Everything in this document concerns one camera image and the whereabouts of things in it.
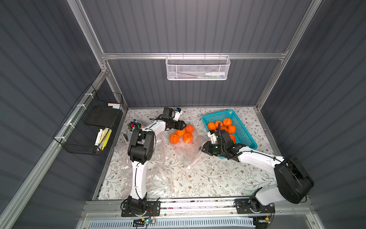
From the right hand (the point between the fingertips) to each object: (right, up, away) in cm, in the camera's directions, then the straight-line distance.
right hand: (201, 148), depth 84 cm
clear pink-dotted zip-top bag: (-24, -13, +3) cm, 27 cm away
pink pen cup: (-43, +14, +8) cm, 46 cm away
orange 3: (-17, +5, +11) cm, 21 cm away
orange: (-6, +11, +15) cm, 20 cm away
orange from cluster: (+23, +5, +11) cm, 26 cm away
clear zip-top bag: (-10, -1, +14) cm, 17 cm away
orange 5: (+14, +15, +20) cm, 28 cm away
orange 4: (-8, +5, +12) cm, 15 cm away
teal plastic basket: (+29, +6, +13) cm, 33 cm away
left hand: (-12, +15, +18) cm, 27 cm away
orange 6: (+22, +16, +20) cm, 34 cm away
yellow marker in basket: (-48, +8, -15) cm, 51 cm away
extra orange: (+23, +11, +15) cm, 30 cm away
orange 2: (-13, +8, +14) cm, 21 cm away
